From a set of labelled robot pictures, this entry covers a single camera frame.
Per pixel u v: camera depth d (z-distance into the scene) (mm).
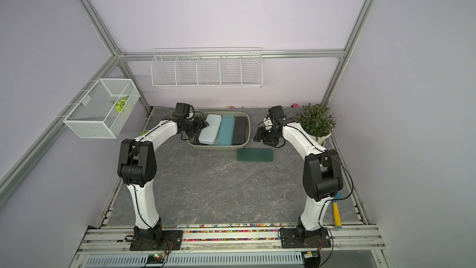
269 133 786
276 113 739
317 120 876
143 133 1155
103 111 824
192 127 891
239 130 1050
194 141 1019
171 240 749
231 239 754
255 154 1013
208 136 988
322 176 484
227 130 1048
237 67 1010
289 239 738
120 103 811
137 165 543
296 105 1240
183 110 808
